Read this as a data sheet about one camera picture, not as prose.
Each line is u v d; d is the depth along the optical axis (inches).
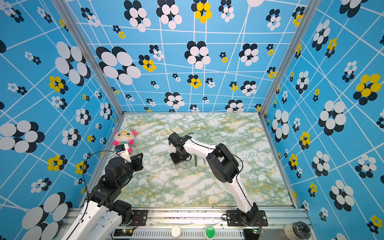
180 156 32.2
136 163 25.8
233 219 28.3
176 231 25.3
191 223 28.6
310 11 27.3
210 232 24.3
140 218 28.8
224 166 21.5
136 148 29.0
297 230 24.3
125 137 38.1
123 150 25.6
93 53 34.1
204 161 36.8
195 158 38.0
